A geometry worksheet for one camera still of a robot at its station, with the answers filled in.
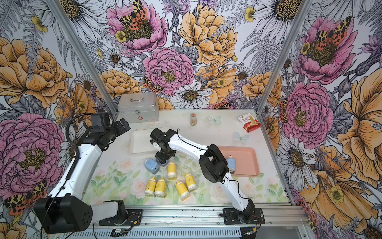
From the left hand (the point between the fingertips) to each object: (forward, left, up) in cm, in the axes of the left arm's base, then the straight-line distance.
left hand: (121, 131), depth 81 cm
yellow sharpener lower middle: (-26, -33, -15) cm, 44 cm away
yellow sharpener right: (-22, -37, -14) cm, 45 cm away
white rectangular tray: (+10, -1, -25) cm, 26 cm away
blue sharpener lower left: (-13, -16, -15) cm, 25 cm away
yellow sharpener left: (-25, -22, -15) cm, 36 cm away
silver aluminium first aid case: (+29, 0, -10) cm, 30 cm away
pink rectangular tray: (-7, -72, -22) cm, 75 cm away
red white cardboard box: (+20, -79, -18) cm, 83 cm away
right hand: (-9, -23, -17) cm, 30 cm away
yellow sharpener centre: (-18, -27, -15) cm, 35 cm away
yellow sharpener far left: (-24, -17, -14) cm, 33 cm away
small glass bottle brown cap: (+24, -38, -18) cm, 49 cm away
